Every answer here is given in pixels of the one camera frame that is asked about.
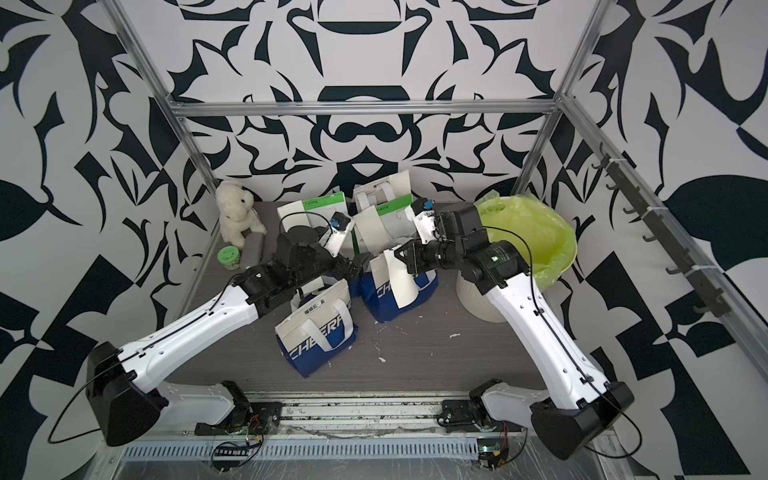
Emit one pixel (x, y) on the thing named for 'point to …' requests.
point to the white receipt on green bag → (372, 229)
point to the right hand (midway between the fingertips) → (396, 248)
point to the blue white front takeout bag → (321, 325)
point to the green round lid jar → (229, 256)
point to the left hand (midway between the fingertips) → (351, 236)
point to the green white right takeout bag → (396, 217)
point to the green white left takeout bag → (321, 209)
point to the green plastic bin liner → (545, 237)
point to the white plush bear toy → (236, 213)
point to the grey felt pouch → (252, 250)
